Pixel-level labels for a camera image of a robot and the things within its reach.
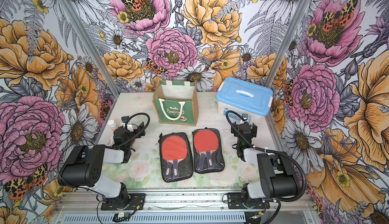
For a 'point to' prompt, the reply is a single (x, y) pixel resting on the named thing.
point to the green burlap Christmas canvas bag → (176, 102)
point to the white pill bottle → (112, 123)
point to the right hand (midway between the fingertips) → (243, 125)
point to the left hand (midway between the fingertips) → (136, 126)
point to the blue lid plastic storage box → (245, 99)
